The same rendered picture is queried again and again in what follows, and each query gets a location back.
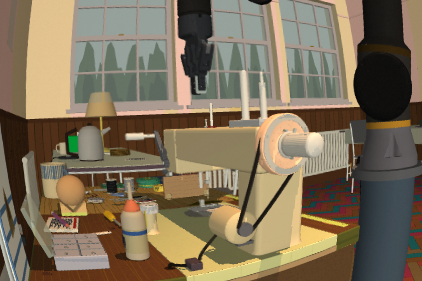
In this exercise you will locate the purple pencil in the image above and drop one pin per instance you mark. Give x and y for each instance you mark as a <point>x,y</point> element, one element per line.
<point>60,220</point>

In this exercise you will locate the white stop-motion knob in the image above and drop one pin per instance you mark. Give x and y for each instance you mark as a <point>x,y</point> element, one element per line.
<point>300,145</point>

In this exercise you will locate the black laptop green screen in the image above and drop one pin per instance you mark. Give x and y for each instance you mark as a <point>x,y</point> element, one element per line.
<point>71,143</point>

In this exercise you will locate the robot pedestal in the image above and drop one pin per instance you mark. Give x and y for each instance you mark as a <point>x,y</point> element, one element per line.
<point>383,231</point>

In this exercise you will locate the grey side table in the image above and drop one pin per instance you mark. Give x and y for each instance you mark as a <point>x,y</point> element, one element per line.
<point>126,161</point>

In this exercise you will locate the white radiator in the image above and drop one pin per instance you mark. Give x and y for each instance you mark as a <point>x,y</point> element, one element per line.
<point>328,151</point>

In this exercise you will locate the white mug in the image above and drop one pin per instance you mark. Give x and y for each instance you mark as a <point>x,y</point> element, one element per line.
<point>61,148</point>

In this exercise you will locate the grey kettle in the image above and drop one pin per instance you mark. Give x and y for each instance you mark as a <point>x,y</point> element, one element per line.
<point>90,143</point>

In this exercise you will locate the black drive belt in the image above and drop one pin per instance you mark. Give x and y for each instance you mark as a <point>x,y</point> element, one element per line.
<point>248,191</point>

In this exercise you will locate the cream cylindrical motor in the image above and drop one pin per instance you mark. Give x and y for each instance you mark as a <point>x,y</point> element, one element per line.
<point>223,223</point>

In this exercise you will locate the grey needle plate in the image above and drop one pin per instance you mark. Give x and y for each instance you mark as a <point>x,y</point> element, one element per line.
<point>205,210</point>

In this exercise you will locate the cream sewing machine body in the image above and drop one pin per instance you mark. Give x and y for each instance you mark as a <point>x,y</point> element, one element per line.
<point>213,148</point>

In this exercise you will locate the cream blue striped basket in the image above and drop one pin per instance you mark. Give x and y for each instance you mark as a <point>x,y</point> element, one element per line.
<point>50,178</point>

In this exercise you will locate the white jar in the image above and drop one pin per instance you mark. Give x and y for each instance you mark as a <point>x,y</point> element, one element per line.
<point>150,216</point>

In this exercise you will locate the large sash window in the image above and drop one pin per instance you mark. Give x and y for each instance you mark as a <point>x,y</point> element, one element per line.
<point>121,45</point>

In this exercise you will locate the patterned booklet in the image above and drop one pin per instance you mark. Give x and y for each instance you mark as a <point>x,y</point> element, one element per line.
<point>63,226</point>

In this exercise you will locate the yellow block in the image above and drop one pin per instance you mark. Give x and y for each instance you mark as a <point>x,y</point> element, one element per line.
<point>78,211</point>

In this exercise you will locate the dark purple plug box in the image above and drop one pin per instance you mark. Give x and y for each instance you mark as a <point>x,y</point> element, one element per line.
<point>194,264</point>

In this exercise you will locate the grey chair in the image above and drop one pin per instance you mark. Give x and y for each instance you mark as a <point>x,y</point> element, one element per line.
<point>355,138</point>

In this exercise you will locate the tan darning egg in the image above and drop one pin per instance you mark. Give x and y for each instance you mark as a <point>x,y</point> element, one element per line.
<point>70,190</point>

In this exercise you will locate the white board blue lines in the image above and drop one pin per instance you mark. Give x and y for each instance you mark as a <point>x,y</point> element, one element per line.
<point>10,231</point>

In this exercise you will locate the grey compartment box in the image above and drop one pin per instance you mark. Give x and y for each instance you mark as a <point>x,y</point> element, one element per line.
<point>80,251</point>

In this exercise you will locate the brown flat box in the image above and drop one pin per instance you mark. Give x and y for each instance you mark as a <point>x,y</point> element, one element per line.
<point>119,152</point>

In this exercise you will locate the white spool pin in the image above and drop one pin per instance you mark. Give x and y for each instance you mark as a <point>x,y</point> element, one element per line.
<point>244,95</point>
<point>263,96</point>

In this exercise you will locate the wooden box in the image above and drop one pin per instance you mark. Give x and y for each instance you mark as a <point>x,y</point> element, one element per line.
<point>183,186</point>

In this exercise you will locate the yellow green machine base board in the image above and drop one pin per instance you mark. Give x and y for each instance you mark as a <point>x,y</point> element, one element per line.
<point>180,241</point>

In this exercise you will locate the peach handwheel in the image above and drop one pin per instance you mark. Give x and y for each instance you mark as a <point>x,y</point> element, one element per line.
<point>270,151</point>

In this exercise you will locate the black thread spool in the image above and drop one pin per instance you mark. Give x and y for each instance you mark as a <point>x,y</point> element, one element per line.
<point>111,185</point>

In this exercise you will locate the white frame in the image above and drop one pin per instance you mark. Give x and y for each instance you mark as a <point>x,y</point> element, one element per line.
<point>31,198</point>

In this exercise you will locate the tan shade table lamp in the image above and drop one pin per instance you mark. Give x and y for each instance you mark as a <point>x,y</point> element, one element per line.
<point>100,105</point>

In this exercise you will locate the white chalk strip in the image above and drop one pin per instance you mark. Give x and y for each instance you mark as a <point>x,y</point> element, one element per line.
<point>103,232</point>

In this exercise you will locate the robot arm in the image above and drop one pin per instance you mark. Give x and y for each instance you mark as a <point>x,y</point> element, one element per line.
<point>383,31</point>

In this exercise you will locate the green coiled tape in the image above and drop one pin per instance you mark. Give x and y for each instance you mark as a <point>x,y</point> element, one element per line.
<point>148,182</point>

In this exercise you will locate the thin white thread guide pin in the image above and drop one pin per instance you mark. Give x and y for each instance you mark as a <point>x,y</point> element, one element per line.
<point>211,115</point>

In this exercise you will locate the grey thread spool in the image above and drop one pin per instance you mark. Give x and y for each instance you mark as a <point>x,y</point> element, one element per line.
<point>129,183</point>

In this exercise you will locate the tan bottle orange cap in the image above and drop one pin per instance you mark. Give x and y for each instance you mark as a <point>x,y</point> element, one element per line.
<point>135,231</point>

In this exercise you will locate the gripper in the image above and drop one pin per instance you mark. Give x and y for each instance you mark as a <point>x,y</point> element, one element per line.
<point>195,25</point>

